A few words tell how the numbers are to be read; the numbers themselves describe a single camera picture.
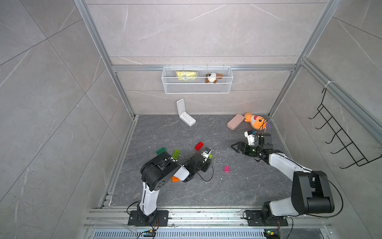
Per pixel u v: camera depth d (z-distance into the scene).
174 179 0.65
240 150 0.80
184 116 1.15
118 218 0.75
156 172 0.51
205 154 0.83
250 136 0.82
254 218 0.73
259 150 0.72
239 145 0.80
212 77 0.86
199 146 1.01
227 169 0.90
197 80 0.89
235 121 1.14
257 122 1.04
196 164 0.75
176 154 0.95
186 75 0.84
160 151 0.98
